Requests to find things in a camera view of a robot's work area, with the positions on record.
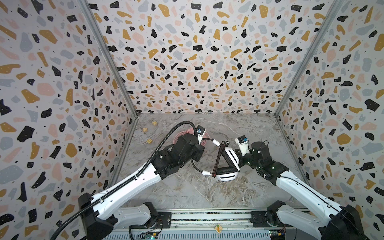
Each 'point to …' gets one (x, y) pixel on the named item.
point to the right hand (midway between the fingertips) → (230, 150)
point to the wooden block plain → (145, 129)
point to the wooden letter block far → (154, 123)
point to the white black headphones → (229, 167)
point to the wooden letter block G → (149, 140)
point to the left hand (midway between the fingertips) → (201, 140)
